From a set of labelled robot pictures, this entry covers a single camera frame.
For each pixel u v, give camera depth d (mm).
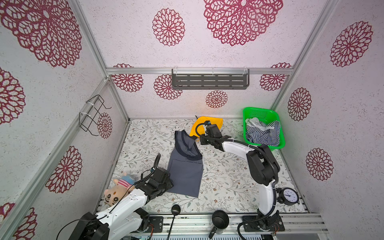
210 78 928
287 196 801
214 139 751
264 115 1163
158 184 656
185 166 924
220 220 745
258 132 1110
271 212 611
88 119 755
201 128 837
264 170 533
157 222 745
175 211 772
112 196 743
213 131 775
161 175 663
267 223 639
